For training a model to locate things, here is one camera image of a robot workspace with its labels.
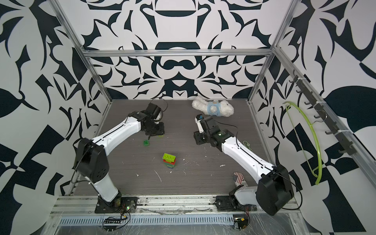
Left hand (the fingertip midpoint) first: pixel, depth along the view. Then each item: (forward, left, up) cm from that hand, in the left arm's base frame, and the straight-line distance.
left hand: (163, 129), depth 89 cm
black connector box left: (-42, +24, -15) cm, 51 cm away
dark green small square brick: (-3, +12, -10) cm, 16 cm away
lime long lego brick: (-18, -4, 0) cm, 18 cm away
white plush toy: (+17, -34, -1) cm, 38 cm away
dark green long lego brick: (-18, -4, -9) cm, 21 cm away
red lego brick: (-19, -6, -3) cm, 20 cm away
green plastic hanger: (-35, -65, +13) cm, 75 cm away
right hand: (-5, -21, +3) cm, 21 cm away
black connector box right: (-45, -39, -13) cm, 61 cm away
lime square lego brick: (-8, 0, +6) cm, 10 cm away
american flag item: (-27, -41, -9) cm, 50 cm away
